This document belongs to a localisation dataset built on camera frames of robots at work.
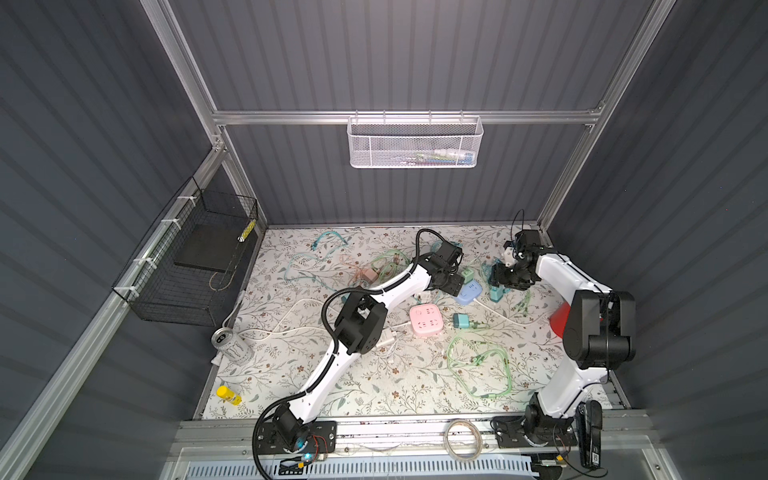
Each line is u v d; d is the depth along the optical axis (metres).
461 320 0.94
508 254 0.87
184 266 0.74
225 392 0.72
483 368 0.85
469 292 0.98
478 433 0.72
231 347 0.77
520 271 0.75
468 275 0.96
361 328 0.62
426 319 0.92
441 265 0.80
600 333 0.50
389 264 1.08
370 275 1.02
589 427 0.73
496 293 0.95
